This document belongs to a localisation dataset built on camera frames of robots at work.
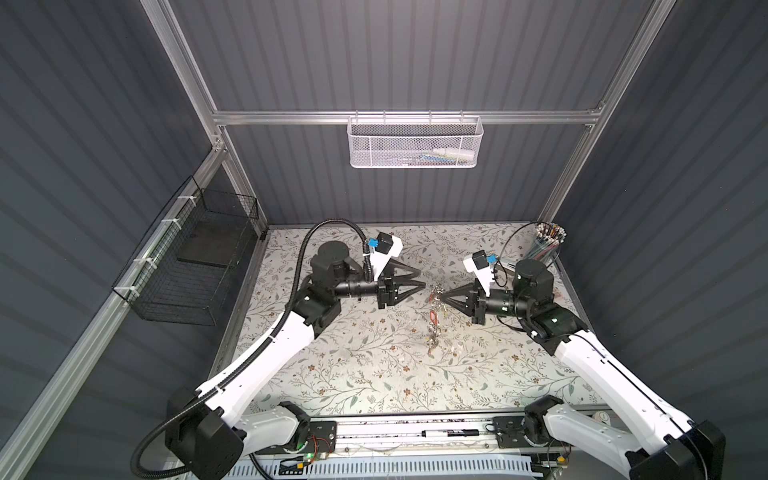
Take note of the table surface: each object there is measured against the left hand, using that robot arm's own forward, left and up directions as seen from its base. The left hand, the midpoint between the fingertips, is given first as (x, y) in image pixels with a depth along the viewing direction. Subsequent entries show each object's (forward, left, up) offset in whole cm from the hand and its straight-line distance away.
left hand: (422, 279), depth 63 cm
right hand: (-1, -6, -7) cm, 9 cm away
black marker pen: (-23, -7, -34) cm, 42 cm away
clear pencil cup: (+24, -45, -19) cm, 54 cm away
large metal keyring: (-3, -4, -8) cm, 9 cm away
